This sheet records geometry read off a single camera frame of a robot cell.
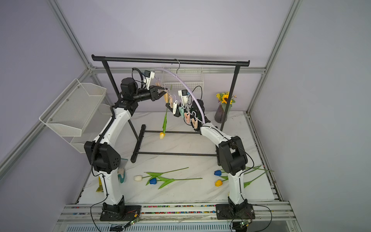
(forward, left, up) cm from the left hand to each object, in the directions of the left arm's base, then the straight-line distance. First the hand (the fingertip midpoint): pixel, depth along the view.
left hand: (166, 90), depth 76 cm
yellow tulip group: (-14, +4, -21) cm, 26 cm away
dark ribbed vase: (+14, -36, -33) cm, 51 cm away
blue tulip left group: (-35, +8, -38) cm, 52 cm away
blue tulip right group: (-30, -30, -39) cm, 58 cm away
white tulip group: (-33, +17, -38) cm, 53 cm away
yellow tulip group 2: (-36, -30, -38) cm, 60 cm away
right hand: (-4, 0, -9) cm, 9 cm away
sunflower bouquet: (+10, -34, -13) cm, 38 cm away
